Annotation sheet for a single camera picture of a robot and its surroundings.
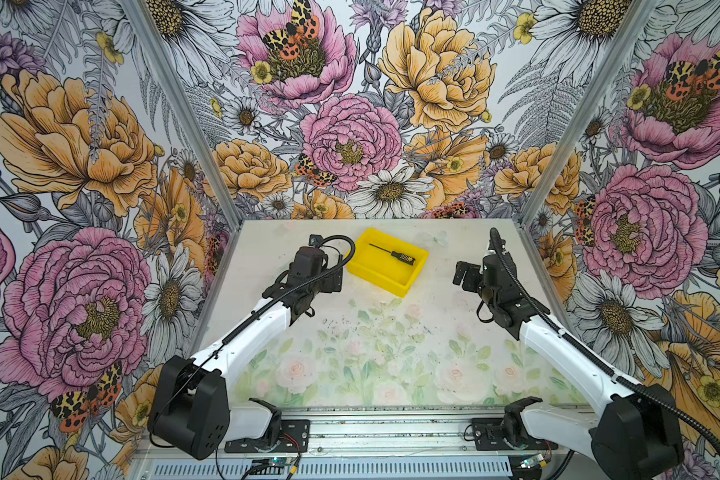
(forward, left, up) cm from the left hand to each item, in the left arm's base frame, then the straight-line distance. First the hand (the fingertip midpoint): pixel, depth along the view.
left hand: (321, 277), depth 86 cm
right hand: (-1, -42, +2) cm, 42 cm away
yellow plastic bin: (+16, -20, -15) cm, 30 cm away
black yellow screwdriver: (+18, -25, -13) cm, 33 cm away
